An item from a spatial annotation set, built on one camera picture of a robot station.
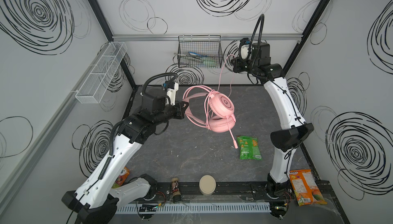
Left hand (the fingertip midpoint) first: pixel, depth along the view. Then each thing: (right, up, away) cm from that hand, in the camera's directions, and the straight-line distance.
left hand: (189, 104), depth 64 cm
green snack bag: (+32, -26, +21) cm, 46 cm away
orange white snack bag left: (-35, -38, +13) cm, 53 cm away
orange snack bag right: (+55, -40, +8) cm, 69 cm away
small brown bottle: (-7, -42, +7) cm, 43 cm away
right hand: (+20, +23, +12) cm, 32 cm away
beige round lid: (+8, -38, +7) cm, 39 cm away
